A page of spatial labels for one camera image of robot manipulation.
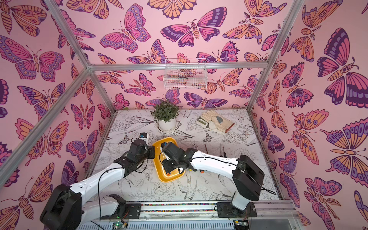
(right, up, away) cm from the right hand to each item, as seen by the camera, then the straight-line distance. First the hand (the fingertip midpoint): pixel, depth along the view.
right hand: (162, 168), depth 78 cm
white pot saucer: (0, +19, +29) cm, 34 cm away
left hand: (-5, +10, +9) cm, 15 cm away
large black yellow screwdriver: (+27, +7, +20) cm, 34 cm away
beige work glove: (+37, +25, +32) cm, 55 cm away
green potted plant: (0, +32, +14) cm, 35 cm away
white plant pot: (0, +22, +29) cm, 37 cm away
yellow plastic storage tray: (-4, +5, +9) cm, 11 cm away
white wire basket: (+12, +57, +28) cm, 65 cm away
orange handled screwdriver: (+23, -5, +8) cm, 25 cm away
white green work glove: (+30, +23, +32) cm, 49 cm away
